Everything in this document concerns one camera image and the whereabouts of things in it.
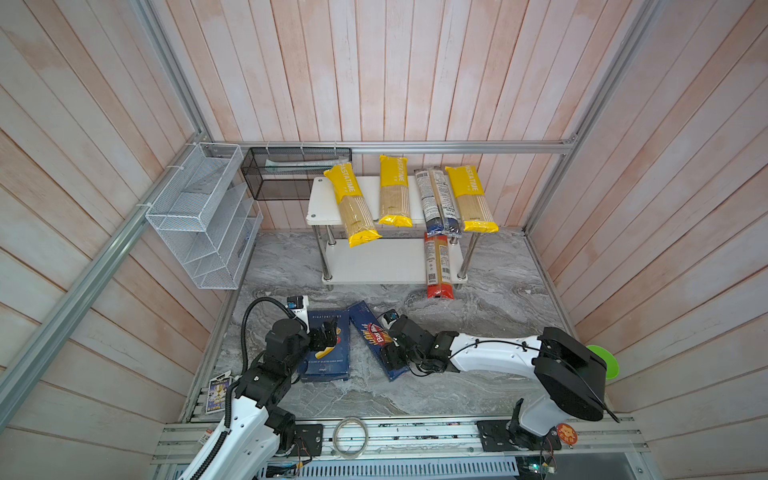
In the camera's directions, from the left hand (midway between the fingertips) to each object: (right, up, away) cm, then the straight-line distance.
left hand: (322, 324), depth 79 cm
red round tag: (+64, -27, -5) cm, 69 cm away
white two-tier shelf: (+22, +18, +26) cm, 39 cm away
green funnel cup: (+72, -8, -9) cm, 73 cm away
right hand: (+18, -9, +7) cm, 21 cm away
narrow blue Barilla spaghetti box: (+12, -3, +11) cm, 17 cm away
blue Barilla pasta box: (+2, -11, +1) cm, 11 cm away
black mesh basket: (-18, +48, +24) cm, 56 cm away
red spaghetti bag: (+35, +15, +19) cm, 43 cm away
